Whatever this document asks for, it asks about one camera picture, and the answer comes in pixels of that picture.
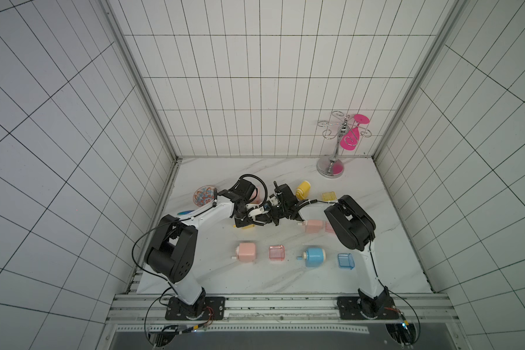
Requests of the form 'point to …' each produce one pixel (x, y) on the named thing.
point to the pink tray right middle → (328, 227)
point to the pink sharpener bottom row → (246, 252)
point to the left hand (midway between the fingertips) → (241, 218)
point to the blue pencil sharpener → (314, 257)
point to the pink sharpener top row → (257, 199)
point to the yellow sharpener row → (246, 227)
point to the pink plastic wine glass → (351, 138)
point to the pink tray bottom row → (277, 253)
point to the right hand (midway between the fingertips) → (255, 211)
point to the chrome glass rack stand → (332, 166)
